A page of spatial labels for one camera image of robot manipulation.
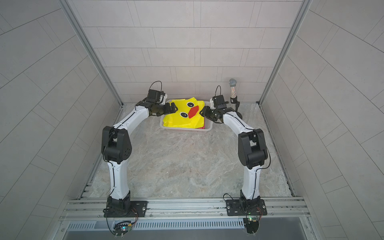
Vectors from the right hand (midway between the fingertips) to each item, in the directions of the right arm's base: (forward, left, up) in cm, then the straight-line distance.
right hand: (202, 112), depth 95 cm
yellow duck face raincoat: (0, +10, -2) cm, 10 cm away
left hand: (+5, +18, +1) cm, 19 cm away
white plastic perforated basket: (-9, -3, -3) cm, 10 cm away
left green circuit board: (-56, +40, -11) cm, 70 cm away
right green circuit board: (-58, -19, -15) cm, 63 cm away
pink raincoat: (-9, 0, -3) cm, 10 cm away
